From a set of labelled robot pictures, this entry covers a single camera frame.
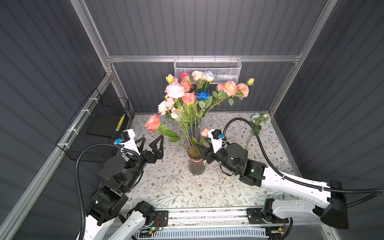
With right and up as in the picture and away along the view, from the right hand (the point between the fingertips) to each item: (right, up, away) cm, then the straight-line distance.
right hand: (202, 143), depth 66 cm
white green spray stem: (+44, +12, +46) cm, 64 cm away
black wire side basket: (-53, +11, +13) cm, 56 cm away
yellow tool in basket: (-43, +9, +12) cm, 45 cm away
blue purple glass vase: (-4, +4, +9) cm, 10 cm away
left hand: (-19, +3, -9) cm, 21 cm away
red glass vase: (-2, -13, +13) cm, 18 cm away
